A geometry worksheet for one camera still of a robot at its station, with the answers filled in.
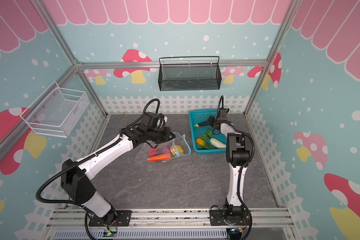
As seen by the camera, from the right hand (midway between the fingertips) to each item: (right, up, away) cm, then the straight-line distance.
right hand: (210, 120), depth 108 cm
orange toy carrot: (-33, -23, -20) cm, 45 cm away
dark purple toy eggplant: (-4, -3, +1) cm, 5 cm away
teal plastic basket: (-10, +2, -5) cm, 12 cm away
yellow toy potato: (-24, -18, -30) cm, 42 cm away
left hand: (-24, -12, -29) cm, 39 cm away
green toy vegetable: (-2, -11, -5) cm, 12 cm away
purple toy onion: (-30, -20, -16) cm, 39 cm away
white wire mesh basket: (-121, +6, +11) cm, 121 cm away
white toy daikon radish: (+3, -16, -8) cm, 19 cm away
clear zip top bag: (-46, -23, -14) cm, 53 cm away
